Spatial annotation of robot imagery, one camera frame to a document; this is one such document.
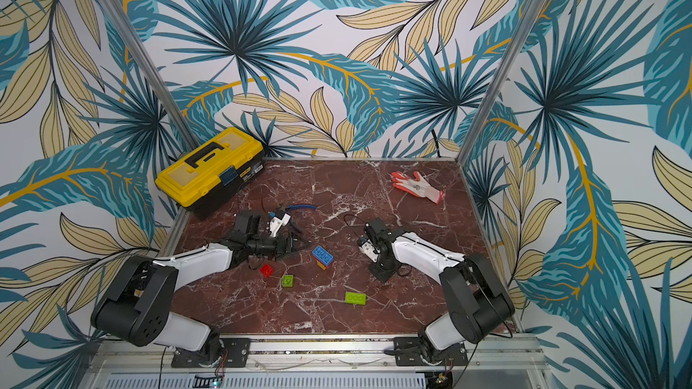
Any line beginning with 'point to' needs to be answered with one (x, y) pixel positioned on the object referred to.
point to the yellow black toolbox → (204, 180)
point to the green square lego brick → (287, 280)
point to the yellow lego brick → (322, 266)
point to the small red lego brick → (267, 270)
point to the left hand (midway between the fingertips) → (302, 251)
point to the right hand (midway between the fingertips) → (385, 269)
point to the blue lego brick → (322, 255)
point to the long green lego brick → (356, 298)
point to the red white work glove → (416, 185)
